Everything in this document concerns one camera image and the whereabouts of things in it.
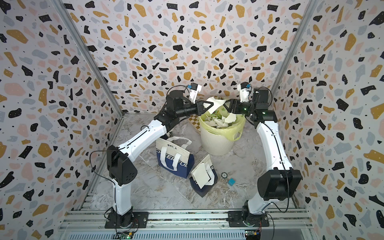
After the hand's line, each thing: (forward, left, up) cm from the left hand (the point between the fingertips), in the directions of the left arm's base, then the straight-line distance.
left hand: (214, 103), depth 71 cm
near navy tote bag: (-21, +4, -19) cm, 29 cm away
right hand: (+4, -7, -3) cm, 9 cm away
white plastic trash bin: (-5, -2, -27) cm, 28 cm away
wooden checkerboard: (+23, +11, -37) cm, 45 cm away
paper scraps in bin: (+4, -4, -18) cm, 19 cm away
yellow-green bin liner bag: (-7, -10, -13) cm, 18 cm away
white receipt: (-28, +7, -18) cm, 34 cm away
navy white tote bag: (-16, +21, -21) cm, 34 cm away
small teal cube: (-23, -11, -39) cm, 47 cm away
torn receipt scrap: (+8, -12, -19) cm, 24 cm away
